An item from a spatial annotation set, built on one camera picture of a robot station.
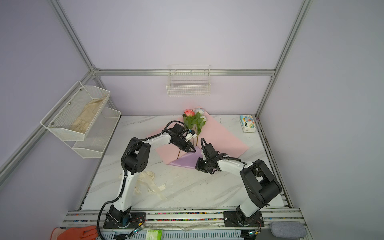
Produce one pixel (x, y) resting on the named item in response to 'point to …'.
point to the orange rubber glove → (89, 232)
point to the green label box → (154, 234)
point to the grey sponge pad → (288, 229)
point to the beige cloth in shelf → (82, 122)
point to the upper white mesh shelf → (73, 115)
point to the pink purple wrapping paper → (206, 137)
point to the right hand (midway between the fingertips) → (195, 167)
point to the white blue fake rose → (200, 120)
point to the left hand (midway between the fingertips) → (194, 151)
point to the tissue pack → (248, 123)
